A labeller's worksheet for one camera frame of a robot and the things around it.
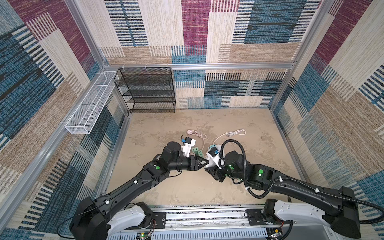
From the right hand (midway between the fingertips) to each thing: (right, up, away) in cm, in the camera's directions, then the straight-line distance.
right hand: (211, 166), depth 73 cm
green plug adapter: (-7, +5, +17) cm, 19 cm away
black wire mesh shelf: (-42, +45, +36) cm, 72 cm away
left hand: (-2, +3, -3) cm, 5 cm away
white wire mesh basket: (-59, +24, -1) cm, 64 cm away
